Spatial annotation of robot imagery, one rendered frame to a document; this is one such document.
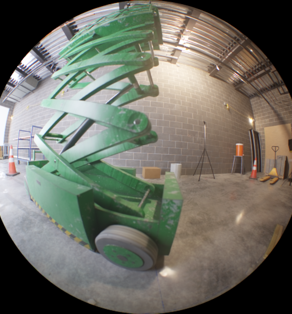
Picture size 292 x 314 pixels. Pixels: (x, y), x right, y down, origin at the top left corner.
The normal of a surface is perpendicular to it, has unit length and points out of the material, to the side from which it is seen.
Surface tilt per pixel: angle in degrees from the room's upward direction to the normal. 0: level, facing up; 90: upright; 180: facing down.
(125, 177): 90
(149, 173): 90
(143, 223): 90
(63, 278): 0
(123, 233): 3
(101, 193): 90
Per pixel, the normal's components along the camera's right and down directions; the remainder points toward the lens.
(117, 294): 0.05, -1.00
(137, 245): 0.18, -0.60
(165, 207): -0.21, 0.04
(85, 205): 0.98, 0.06
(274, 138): -1.00, -0.05
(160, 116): 0.07, 0.04
